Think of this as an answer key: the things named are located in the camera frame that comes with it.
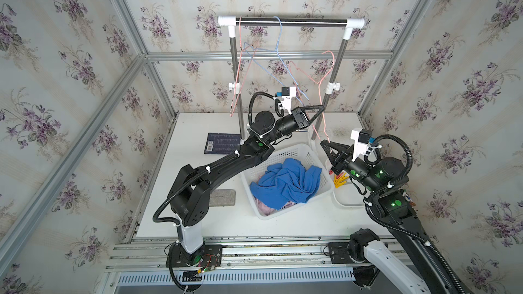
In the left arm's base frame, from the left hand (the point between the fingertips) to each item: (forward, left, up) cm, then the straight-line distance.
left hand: (326, 109), depth 60 cm
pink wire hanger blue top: (+50, +4, -14) cm, 52 cm away
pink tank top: (-16, +17, -40) cm, 46 cm away
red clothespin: (-16, -1, -10) cm, 19 cm away
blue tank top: (-9, +9, -30) cm, 33 cm away
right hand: (-7, -1, -8) cm, 11 cm away
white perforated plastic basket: (+8, -3, -36) cm, 37 cm away
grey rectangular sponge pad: (-11, +35, -41) cm, 55 cm away
